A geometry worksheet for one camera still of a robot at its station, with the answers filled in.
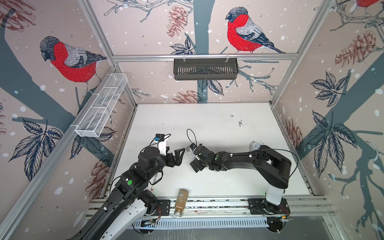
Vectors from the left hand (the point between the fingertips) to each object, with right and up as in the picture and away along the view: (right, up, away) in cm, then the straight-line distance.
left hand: (177, 149), depth 68 cm
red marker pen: (-15, -24, +11) cm, 31 cm away
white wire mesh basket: (-41, +11, +2) cm, 43 cm away
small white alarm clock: (+47, -4, +24) cm, 53 cm away
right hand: (+9, -12, +22) cm, 26 cm away
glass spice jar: (+2, -27, +3) cm, 27 cm away
